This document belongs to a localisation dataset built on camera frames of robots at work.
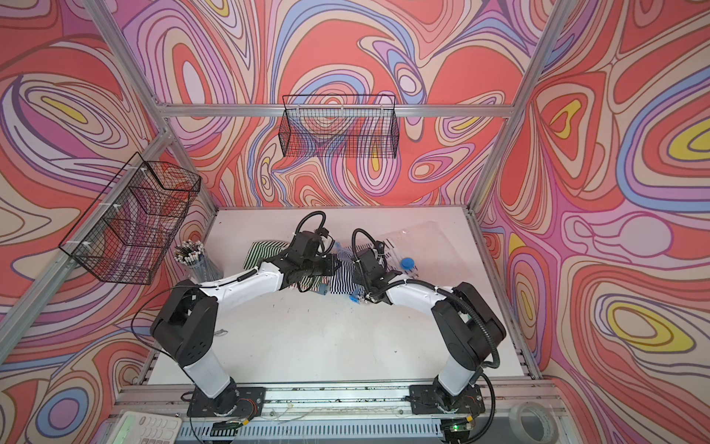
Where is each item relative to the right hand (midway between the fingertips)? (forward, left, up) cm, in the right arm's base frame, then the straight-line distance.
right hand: (364, 277), depth 93 cm
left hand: (+1, +6, +7) cm, 9 cm away
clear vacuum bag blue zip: (+14, -23, -6) cm, 28 cm away
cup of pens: (+1, +52, +8) cm, 53 cm away
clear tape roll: (-42, -45, -3) cm, 62 cm away
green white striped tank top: (+12, +36, +2) cm, 38 cm away
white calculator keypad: (-40, +59, -1) cm, 72 cm away
